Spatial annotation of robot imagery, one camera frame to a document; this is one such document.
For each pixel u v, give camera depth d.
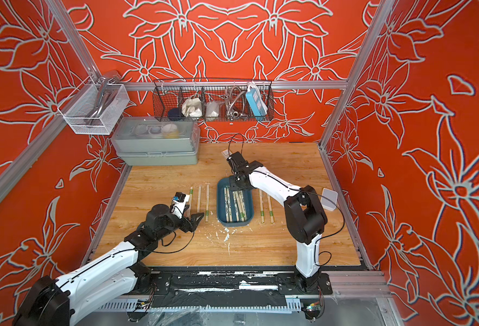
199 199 0.96
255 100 0.86
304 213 0.49
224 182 0.98
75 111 0.77
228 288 0.73
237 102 0.83
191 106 0.92
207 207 0.94
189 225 0.73
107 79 0.86
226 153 1.13
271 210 0.92
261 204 0.94
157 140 0.96
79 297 0.44
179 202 0.71
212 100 1.00
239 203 0.94
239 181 0.66
